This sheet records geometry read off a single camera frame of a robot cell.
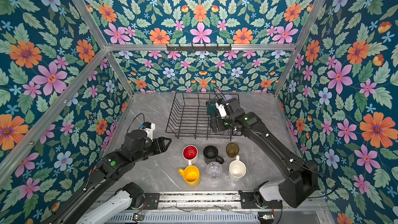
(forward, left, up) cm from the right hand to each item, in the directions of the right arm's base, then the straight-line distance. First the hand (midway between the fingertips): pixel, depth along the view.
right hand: (218, 120), depth 78 cm
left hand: (-11, +22, +1) cm, 25 cm away
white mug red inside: (-9, +16, -20) cm, 27 cm away
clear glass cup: (-18, +2, -22) cm, 28 cm away
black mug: (-10, +4, -19) cm, 22 cm away
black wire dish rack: (+17, +19, -21) cm, 33 cm away
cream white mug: (-18, -10, -16) cm, 26 cm away
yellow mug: (-20, +14, -22) cm, 33 cm away
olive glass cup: (-6, -9, -20) cm, 23 cm away
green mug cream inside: (+18, +2, -14) cm, 23 cm away
